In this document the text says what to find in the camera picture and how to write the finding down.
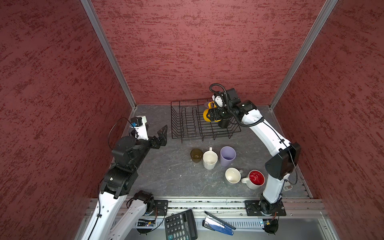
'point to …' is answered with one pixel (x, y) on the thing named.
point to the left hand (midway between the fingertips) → (158, 129)
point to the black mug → (224, 123)
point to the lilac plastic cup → (227, 153)
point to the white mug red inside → (256, 179)
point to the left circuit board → (144, 222)
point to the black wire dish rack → (187, 119)
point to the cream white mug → (233, 175)
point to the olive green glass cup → (196, 155)
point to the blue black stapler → (211, 223)
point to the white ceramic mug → (209, 159)
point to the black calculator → (181, 226)
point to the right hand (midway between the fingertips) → (213, 116)
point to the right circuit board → (271, 227)
